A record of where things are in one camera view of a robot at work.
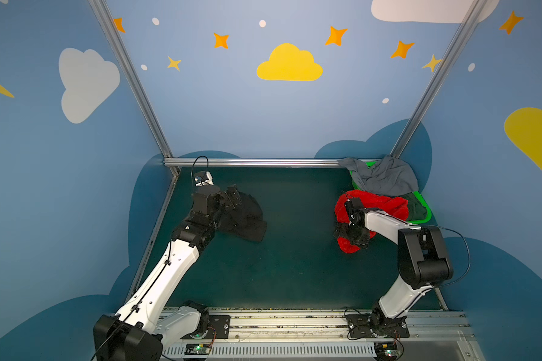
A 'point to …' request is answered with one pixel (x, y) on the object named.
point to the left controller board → (197, 349)
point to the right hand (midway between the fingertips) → (348, 236)
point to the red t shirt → (396, 207)
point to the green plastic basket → (372, 163)
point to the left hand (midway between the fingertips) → (228, 190)
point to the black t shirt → (245, 220)
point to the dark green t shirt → (416, 210)
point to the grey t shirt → (388, 177)
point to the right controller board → (385, 350)
